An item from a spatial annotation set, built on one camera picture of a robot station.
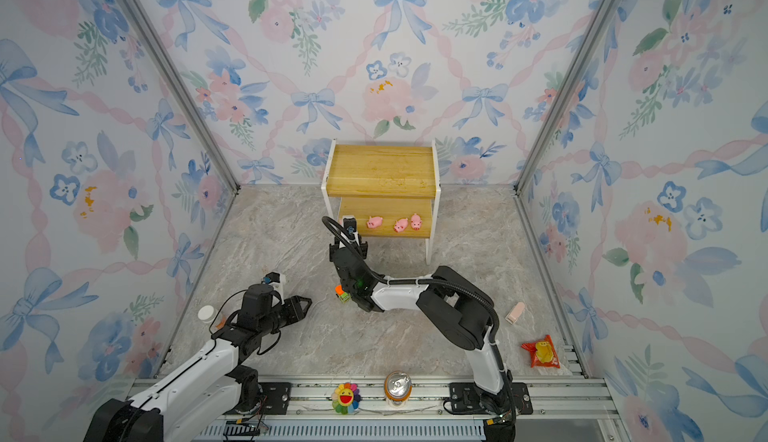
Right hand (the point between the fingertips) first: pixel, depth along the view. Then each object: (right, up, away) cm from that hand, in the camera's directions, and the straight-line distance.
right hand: (343, 226), depth 86 cm
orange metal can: (+15, -35, -20) cm, 43 cm away
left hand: (-11, -21, 0) cm, 24 cm away
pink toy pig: (+9, +1, 0) cm, 9 cm away
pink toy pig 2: (+16, 0, -1) cm, 16 cm away
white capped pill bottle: (-36, -23, -6) cm, 43 cm away
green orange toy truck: (-1, -21, +3) cm, 21 cm away
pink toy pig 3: (+21, +1, +1) cm, 21 cm away
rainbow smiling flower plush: (+3, -42, -13) cm, 44 cm away
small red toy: (+53, -33, -8) cm, 63 cm away
